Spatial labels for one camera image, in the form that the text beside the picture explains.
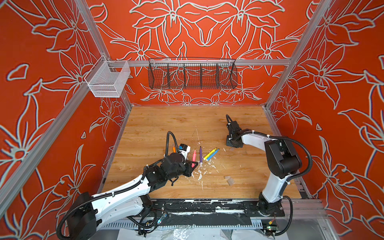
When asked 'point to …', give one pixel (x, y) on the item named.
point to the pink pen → (194, 158)
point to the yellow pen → (210, 153)
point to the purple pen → (200, 155)
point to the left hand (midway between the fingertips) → (197, 163)
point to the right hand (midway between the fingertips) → (229, 141)
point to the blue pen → (213, 155)
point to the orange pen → (174, 149)
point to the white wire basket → (103, 83)
